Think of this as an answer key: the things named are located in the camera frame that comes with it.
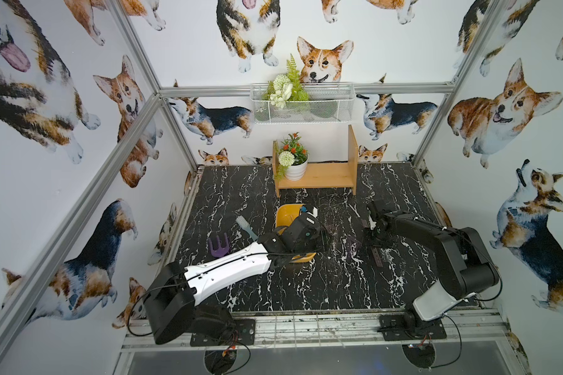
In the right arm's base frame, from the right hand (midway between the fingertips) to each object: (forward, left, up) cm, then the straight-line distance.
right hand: (375, 238), depth 93 cm
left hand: (-6, +20, +16) cm, 27 cm away
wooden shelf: (+28, +20, +7) cm, 35 cm away
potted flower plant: (+25, +33, +21) cm, 46 cm away
